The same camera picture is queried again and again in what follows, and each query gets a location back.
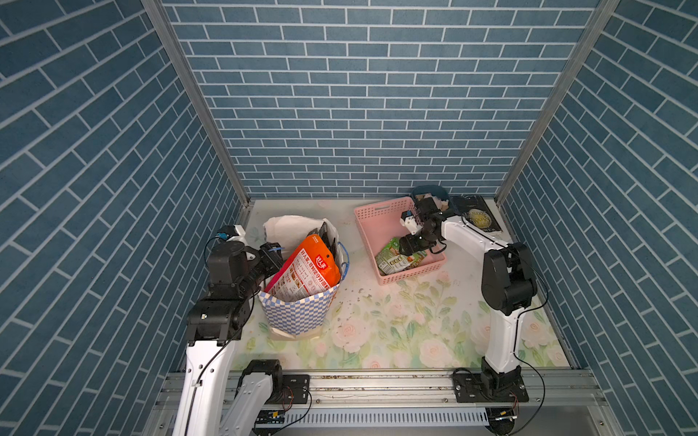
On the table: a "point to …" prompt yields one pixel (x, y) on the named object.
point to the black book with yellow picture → (475, 212)
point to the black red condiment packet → (332, 245)
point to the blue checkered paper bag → (300, 320)
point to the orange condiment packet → (313, 268)
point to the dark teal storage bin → (435, 190)
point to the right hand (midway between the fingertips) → (411, 246)
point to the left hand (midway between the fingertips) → (283, 246)
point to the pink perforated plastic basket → (379, 222)
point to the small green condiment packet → (390, 261)
